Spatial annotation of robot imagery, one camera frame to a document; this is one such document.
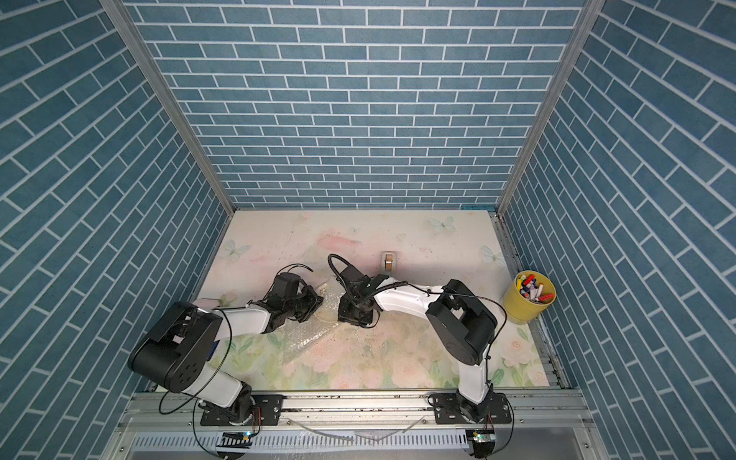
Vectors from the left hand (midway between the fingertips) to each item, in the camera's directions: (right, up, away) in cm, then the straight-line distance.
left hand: (333, 299), depth 92 cm
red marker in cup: (+64, +3, -10) cm, 65 cm away
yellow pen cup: (+60, +3, -8) cm, 60 cm away
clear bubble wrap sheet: (-11, -11, -6) cm, 17 cm away
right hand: (+4, -6, -6) cm, 9 cm away
